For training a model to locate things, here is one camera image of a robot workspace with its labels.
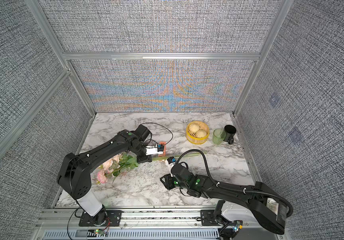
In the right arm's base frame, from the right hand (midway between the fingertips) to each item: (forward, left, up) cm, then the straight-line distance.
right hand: (161, 176), depth 78 cm
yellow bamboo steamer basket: (+29, -19, -7) cm, 35 cm away
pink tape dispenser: (+9, -2, +9) cm, 12 cm away
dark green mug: (+32, -46, -5) cm, 56 cm away
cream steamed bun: (+35, -21, -5) cm, 41 cm away
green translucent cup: (+30, -38, -7) cm, 48 cm away
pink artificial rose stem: (+1, +24, +9) cm, 25 cm away
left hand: (+11, +6, 0) cm, 12 cm away
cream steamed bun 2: (+30, -25, -5) cm, 40 cm away
